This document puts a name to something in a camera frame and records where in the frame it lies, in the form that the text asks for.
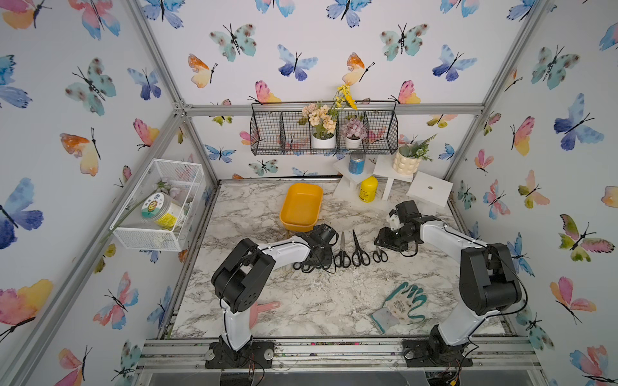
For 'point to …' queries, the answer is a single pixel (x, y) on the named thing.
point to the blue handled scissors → (305, 268)
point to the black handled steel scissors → (342, 258)
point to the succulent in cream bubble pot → (408, 158)
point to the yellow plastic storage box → (301, 207)
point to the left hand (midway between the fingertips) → (328, 257)
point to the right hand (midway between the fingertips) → (382, 240)
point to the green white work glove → (397, 308)
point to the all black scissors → (360, 256)
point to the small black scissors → (379, 256)
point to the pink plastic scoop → (257, 307)
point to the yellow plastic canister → (368, 189)
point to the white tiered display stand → (389, 182)
